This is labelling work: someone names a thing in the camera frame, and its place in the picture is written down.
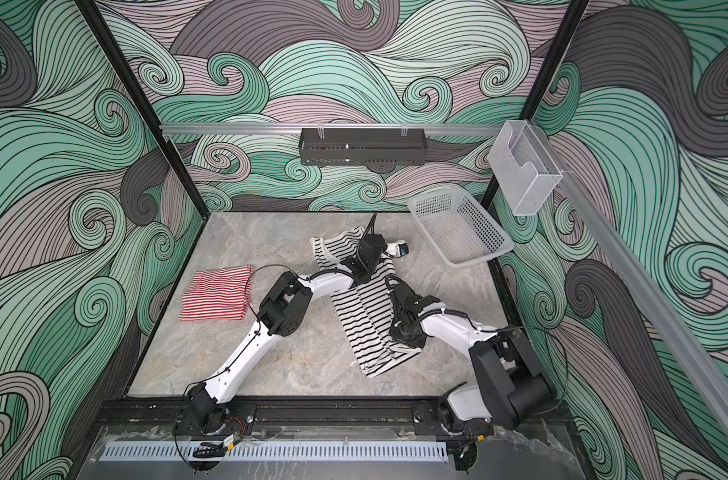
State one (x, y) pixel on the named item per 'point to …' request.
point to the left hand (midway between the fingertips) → (377, 227)
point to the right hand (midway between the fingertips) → (398, 339)
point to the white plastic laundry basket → (458, 230)
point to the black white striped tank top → (364, 308)
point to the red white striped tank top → (217, 294)
